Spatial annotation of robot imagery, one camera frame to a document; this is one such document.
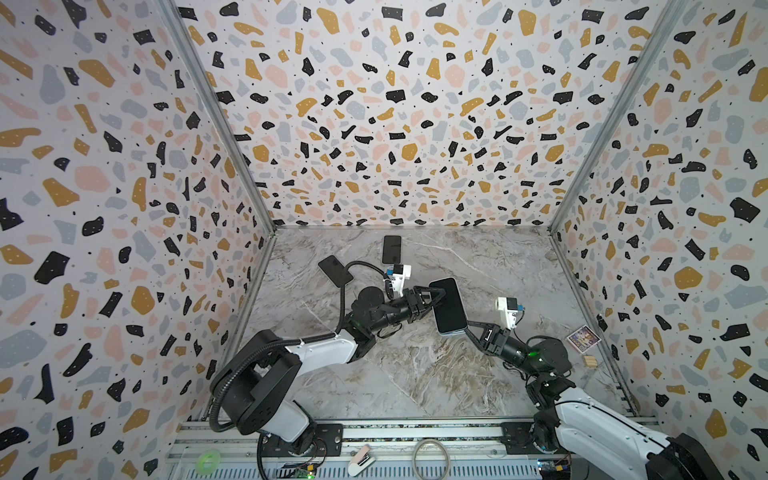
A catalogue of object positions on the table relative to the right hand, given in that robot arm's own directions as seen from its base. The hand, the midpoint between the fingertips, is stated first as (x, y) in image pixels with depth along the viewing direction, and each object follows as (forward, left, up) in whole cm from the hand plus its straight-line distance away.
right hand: (461, 326), depth 68 cm
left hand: (+7, +3, +2) cm, 8 cm away
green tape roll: (-23, +59, -23) cm, 68 cm away
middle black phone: (+46, +19, -27) cm, 56 cm away
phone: (+5, +2, -2) cm, 6 cm away
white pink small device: (-24, +22, -21) cm, 39 cm away
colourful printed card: (+8, -41, -23) cm, 48 cm away
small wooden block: (+2, -42, -25) cm, 49 cm away
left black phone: (+34, +39, -26) cm, 58 cm away
